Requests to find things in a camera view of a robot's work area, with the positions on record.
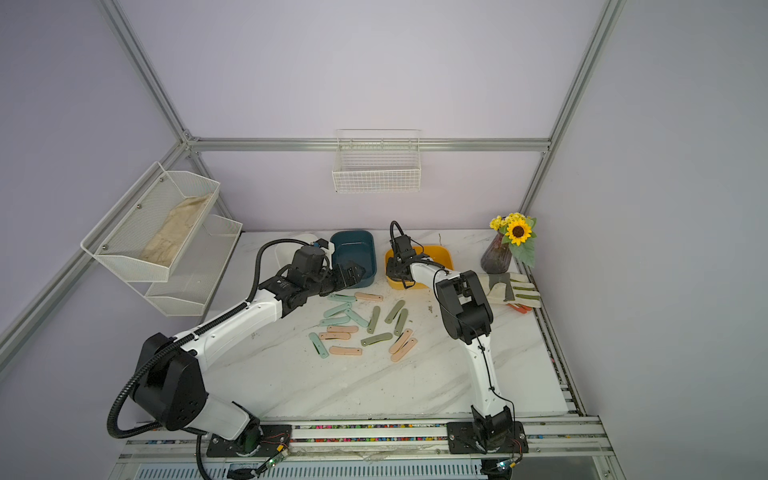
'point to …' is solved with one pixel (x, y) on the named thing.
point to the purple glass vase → (496, 256)
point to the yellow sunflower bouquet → (517, 230)
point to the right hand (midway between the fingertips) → (388, 269)
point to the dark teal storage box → (358, 246)
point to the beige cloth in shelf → (168, 237)
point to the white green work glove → (524, 292)
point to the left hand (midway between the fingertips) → (353, 278)
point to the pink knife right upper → (400, 341)
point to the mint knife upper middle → (334, 310)
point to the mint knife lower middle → (335, 321)
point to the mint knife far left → (318, 345)
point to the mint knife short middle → (356, 317)
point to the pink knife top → (368, 297)
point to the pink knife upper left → (342, 329)
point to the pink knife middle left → (334, 335)
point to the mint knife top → (342, 298)
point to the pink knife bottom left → (344, 350)
